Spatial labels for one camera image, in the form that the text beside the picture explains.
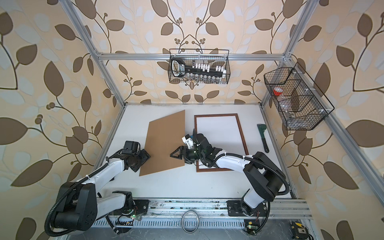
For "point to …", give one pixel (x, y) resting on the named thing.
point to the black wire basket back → (199, 82)
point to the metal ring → (198, 223)
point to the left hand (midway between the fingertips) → (147, 157)
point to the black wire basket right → (301, 104)
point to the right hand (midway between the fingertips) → (173, 158)
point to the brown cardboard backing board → (165, 135)
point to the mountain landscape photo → (223, 132)
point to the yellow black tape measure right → (298, 231)
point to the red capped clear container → (278, 91)
